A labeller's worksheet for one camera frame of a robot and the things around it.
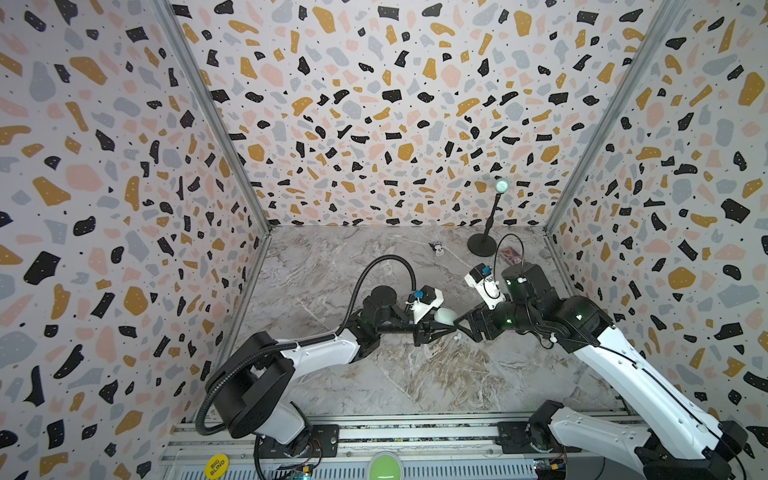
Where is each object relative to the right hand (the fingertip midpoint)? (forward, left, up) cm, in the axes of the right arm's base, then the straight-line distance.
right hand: (465, 312), depth 68 cm
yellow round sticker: (-28, +58, -25) cm, 69 cm away
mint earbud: (-5, +2, -2) cm, 5 cm away
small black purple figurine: (+41, +2, -25) cm, 48 cm away
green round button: (-27, +18, -24) cm, 40 cm away
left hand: (0, +1, -4) cm, 4 cm away
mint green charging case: (+1, +4, -2) cm, 5 cm away
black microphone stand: (+44, -17, -27) cm, 55 cm away
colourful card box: (+39, -26, -27) cm, 54 cm away
